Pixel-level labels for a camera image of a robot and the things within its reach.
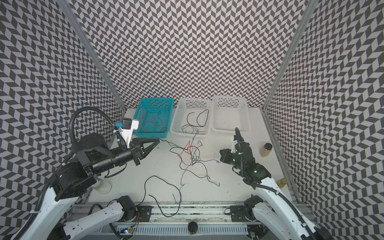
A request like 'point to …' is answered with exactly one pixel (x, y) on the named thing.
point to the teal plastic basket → (154, 115)
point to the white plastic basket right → (228, 112)
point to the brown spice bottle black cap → (266, 150)
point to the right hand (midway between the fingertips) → (221, 150)
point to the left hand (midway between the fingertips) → (158, 142)
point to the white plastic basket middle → (193, 117)
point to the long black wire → (155, 199)
